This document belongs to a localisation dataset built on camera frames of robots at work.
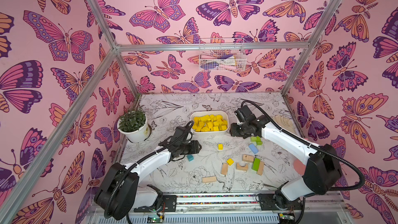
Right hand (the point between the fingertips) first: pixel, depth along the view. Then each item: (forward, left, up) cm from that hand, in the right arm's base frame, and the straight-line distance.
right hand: (233, 130), depth 86 cm
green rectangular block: (-14, -13, -12) cm, 22 cm away
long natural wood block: (-23, +14, -12) cm, 29 cm away
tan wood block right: (-17, -14, -12) cm, 25 cm away
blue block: (-5, -13, -13) cm, 19 cm away
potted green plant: (-1, +54, +4) cm, 54 cm away
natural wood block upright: (-17, +5, -13) cm, 22 cm away
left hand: (-7, +19, -6) cm, 21 cm away
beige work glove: (+14, -38, -12) cm, 42 cm away
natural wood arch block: (-17, -5, -11) cm, 21 cm away
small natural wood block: (-12, -8, -10) cm, 18 cm away
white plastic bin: (+10, +12, -7) cm, 17 cm away
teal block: (-12, +24, -10) cm, 29 cm away
